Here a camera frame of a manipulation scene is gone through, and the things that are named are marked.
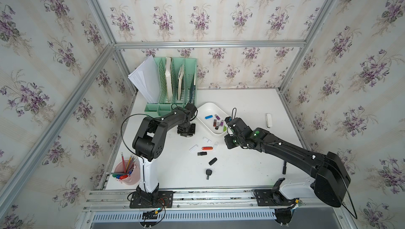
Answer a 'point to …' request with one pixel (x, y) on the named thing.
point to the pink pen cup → (120, 171)
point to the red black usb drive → (214, 123)
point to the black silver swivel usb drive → (218, 124)
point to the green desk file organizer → (177, 77)
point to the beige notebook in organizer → (180, 82)
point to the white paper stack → (147, 76)
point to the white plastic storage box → (213, 117)
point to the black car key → (209, 172)
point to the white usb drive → (194, 147)
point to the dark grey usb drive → (202, 153)
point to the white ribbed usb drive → (208, 140)
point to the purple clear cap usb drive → (217, 117)
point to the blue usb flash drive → (209, 116)
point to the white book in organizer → (168, 74)
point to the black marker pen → (284, 170)
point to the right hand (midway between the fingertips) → (227, 140)
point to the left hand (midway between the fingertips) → (191, 137)
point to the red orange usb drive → (207, 148)
